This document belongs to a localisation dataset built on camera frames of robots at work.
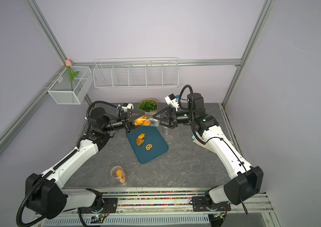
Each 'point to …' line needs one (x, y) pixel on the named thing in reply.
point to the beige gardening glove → (196, 142)
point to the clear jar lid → (169, 139)
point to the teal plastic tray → (153, 136)
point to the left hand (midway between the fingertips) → (145, 119)
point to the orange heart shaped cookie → (139, 141)
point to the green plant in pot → (149, 106)
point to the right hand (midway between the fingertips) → (155, 120)
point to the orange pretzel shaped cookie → (148, 146)
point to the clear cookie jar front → (117, 172)
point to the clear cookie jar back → (143, 120)
